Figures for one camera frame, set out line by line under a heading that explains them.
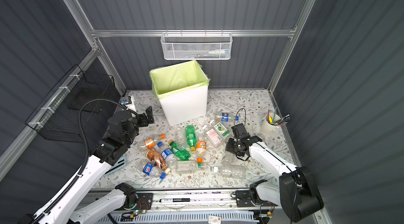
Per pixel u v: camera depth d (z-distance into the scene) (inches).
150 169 30.9
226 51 35.9
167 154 32.5
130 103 23.4
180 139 37.1
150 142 34.8
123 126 19.8
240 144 24.7
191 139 35.2
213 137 35.8
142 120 24.5
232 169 31.0
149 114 25.5
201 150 34.5
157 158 32.4
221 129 37.1
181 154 34.5
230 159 33.8
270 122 36.2
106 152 18.7
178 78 38.7
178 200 29.0
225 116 39.0
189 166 33.0
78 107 29.0
